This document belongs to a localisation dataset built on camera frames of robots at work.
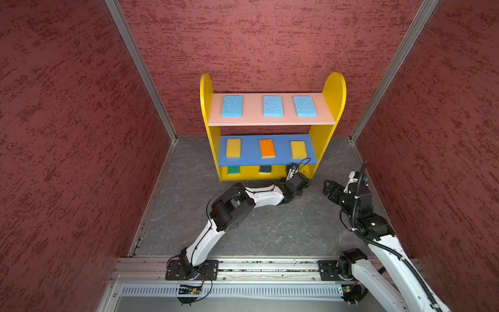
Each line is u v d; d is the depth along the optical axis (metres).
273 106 0.75
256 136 1.00
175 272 0.73
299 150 0.91
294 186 0.75
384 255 0.48
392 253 0.47
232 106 0.74
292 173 0.83
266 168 1.03
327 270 0.74
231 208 0.56
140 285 0.72
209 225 0.57
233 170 1.03
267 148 0.95
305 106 0.75
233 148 0.95
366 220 0.54
